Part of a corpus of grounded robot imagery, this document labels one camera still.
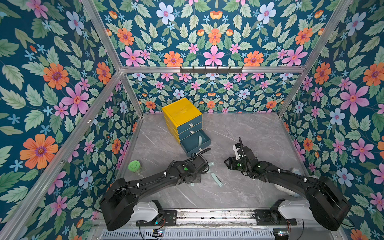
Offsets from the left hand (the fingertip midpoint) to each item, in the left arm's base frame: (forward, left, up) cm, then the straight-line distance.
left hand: (199, 178), depth 82 cm
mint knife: (+10, -8, -5) cm, 14 cm away
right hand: (+9, -18, +2) cm, 20 cm away
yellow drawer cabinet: (+35, +11, +17) cm, 40 cm away
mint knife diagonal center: (0, -11, -5) cm, 12 cm away
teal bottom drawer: (+26, +1, -4) cm, 27 cm away
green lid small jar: (+11, +38, -1) cm, 40 cm away
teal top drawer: (+29, +3, +13) cm, 32 cm away
